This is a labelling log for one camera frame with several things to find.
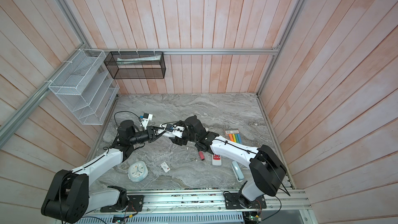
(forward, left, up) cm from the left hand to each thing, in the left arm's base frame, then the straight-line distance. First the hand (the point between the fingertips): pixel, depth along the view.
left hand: (166, 133), depth 78 cm
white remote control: (-5, -2, +11) cm, 13 cm away
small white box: (-12, +2, -17) cm, 21 cm away
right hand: (+3, -3, -1) cm, 4 cm away
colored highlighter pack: (+9, -39, -17) cm, 43 cm away
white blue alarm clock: (-14, +16, -16) cm, 27 cm away
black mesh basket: (+44, +23, +11) cm, 51 cm away
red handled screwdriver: (-5, -18, -17) cm, 26 cm away
